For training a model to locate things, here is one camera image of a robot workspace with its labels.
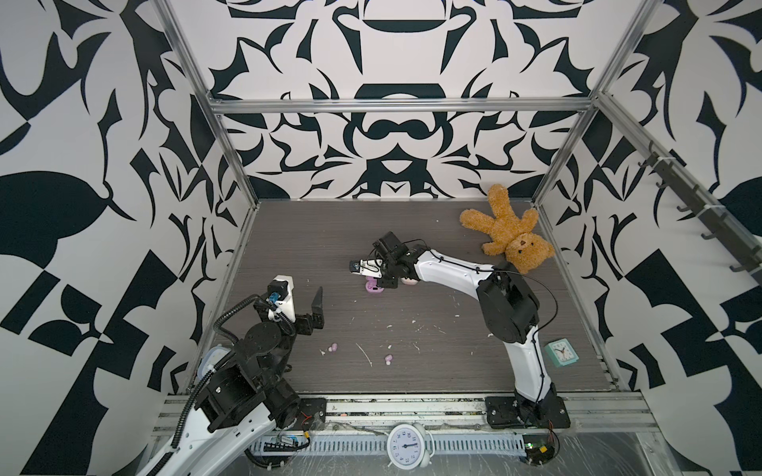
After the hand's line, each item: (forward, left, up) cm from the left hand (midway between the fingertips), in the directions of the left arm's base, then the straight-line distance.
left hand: (298, 285), depth 67 cm
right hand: (+18, -17, -21) cm, 33 cm away
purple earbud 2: (-9, -20, -27) cm, 35 cm away
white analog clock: (-29, -24, -24) cm, 45 cm away
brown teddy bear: (+29, -63, -20) cm, 72 cm away
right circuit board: (-30, -55, -28) cm, 68 cm away
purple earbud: (-5, -5, -27) cm, 28 cm away
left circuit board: (-26, +4, -27) cm, 38 cm away
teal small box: (-9, -68, -26) cm, 73 cm away
